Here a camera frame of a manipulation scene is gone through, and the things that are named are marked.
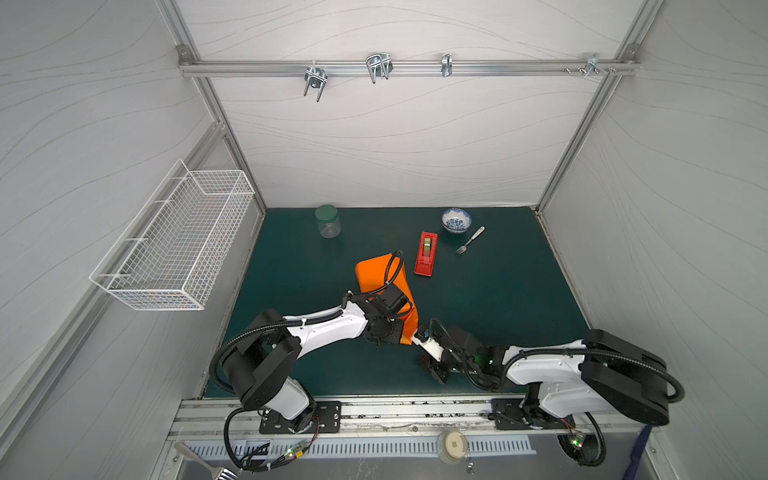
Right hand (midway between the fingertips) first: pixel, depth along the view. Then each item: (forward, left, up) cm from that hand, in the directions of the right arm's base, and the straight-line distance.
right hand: (421, 348), depth 83 cm
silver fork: (+40, -16, -3) cm, 43 cm away
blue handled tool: (-21, -51, -3) cm, 55 cm away
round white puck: (-23, -6, +9) cm, 25 cm away
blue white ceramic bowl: (+51, -14, 0) cm, 52 cm away
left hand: (+4, +7, +1) cm, 8 cm away
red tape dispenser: (+30, -1, +5) cm, 30 cm away
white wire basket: (+9, +59, +31) cm, 67 cm away
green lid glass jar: (+41, +34, +7) cm, 54 cm away
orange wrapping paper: (+23, +15, +4) cm, 28 cm away
